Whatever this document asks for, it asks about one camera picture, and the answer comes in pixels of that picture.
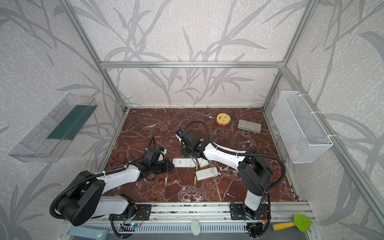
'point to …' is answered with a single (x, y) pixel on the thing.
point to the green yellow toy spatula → (301, 222)
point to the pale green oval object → (195, 227)
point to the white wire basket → (302, 137)
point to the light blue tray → (82, 233)
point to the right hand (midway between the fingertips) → (184, 142)
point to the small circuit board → (134, 224)
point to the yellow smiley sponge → (223, 119)
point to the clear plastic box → (249, 126)
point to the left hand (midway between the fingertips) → (175, 162)
